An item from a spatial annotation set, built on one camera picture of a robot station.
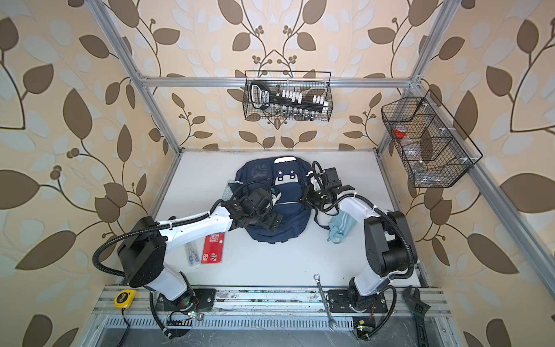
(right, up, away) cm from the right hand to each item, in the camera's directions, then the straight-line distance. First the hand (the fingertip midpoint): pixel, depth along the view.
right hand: (298, 200), depth 90 cm
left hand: (-11, -4, -5) cm, 12 cm away
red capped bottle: (+42, +29, -3) cm, 51 cm away
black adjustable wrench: (+40, -34, -18) cm, 56 cm away
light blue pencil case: (+18, -11, +1) cm, 21 cm away
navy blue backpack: (-4, +10, +12) cm, 16 cm away
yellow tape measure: (-61, -32, -16) cm, 71 cm away
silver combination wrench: (+10, -38, -20) cm, 44 cm away
